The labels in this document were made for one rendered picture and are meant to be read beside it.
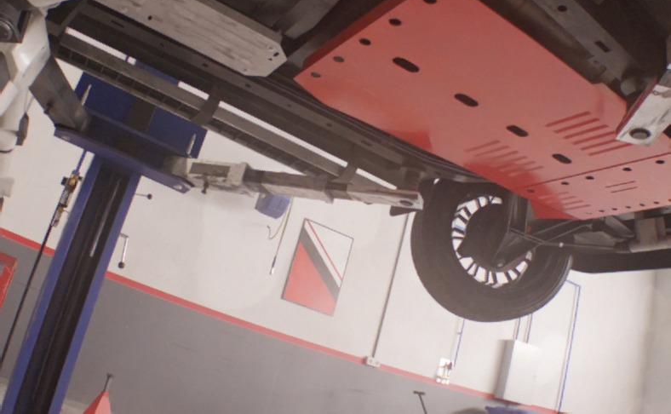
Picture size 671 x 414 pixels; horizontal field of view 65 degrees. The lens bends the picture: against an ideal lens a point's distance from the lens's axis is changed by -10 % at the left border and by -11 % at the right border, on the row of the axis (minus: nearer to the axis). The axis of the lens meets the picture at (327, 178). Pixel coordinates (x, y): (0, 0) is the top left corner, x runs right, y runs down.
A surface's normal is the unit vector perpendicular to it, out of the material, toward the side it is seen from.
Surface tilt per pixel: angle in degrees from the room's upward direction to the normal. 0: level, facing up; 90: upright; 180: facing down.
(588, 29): 180
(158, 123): 90
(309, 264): 90
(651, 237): 113
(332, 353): 90
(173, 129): 90
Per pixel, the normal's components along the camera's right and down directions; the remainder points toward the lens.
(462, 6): -0.23, 0.92
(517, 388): 0.50, -0.18
